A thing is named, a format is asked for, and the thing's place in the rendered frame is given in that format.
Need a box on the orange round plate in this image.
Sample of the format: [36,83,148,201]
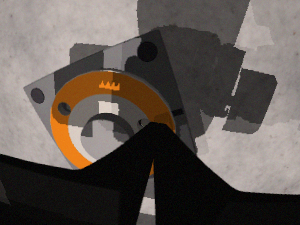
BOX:
[50,68,177,169]

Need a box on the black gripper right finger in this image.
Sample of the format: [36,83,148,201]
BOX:
[154,123,300,225]

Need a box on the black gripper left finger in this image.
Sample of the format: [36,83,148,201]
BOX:
[0,121,158,225]

